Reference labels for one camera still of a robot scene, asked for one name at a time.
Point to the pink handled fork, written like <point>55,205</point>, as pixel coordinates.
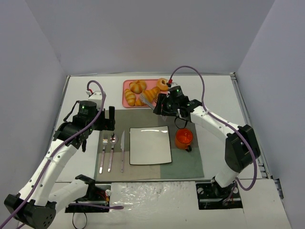
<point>104,144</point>

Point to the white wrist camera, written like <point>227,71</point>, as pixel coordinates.
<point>97,97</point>
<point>172,86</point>

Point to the large striped croissant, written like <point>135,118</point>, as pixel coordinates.
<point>150,95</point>

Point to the aluminium frame rail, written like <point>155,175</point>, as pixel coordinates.
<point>261,161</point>

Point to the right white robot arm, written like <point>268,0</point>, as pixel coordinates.
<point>241,146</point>

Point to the pink handled knife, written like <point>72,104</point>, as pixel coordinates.
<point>122,151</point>

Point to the orange mug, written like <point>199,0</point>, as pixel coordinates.
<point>183,139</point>

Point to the pink handled spoon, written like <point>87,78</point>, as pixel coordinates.
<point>113,141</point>

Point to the white square plate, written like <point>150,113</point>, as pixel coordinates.
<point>150,146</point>

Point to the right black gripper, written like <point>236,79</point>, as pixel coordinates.
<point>157,108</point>

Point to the grey green placemat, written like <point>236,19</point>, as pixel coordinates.
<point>184,165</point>

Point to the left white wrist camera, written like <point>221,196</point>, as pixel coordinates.
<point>97,97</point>

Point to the round pumpkin bread bun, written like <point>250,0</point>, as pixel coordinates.
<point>137,86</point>

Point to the pink serving tray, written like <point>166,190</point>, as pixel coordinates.
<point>151,83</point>

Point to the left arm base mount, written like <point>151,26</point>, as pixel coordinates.
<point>100,196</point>

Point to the small striped croissant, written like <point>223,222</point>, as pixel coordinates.
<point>129,97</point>

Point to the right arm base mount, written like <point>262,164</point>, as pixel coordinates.
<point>209,200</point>

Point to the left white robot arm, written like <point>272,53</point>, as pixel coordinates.
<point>35,205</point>

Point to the glazed donut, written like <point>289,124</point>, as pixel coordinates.
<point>162,84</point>

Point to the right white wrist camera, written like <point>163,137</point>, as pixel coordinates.
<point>172,86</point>

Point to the metal serving tongs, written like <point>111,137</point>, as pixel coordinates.
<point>151,104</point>

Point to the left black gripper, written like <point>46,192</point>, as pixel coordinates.
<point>110,118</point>

